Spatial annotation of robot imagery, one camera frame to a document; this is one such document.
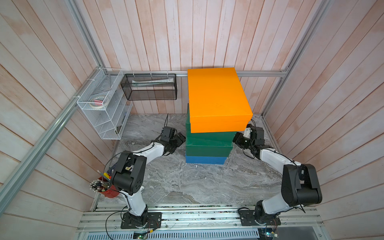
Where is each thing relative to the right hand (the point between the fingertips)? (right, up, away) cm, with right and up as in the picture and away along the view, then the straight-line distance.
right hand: (230, 135), depth 92 cm
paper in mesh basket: (-58, +32, -3) cm, 66 cm away
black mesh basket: (-54, +35, +13) cm, 66 cm away
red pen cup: (-68, -22, -24) cm, 75 cm away
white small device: (-52, -30, -10) cm, 61 cm away
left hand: (-30, -5, +3) cm, 31 cm away
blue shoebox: (-16, -16, +1) cm, 22 cm away
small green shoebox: (-16, -6, -16) cm, 23 cm away
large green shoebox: (-8, +1, -23) cm, 25 cm away
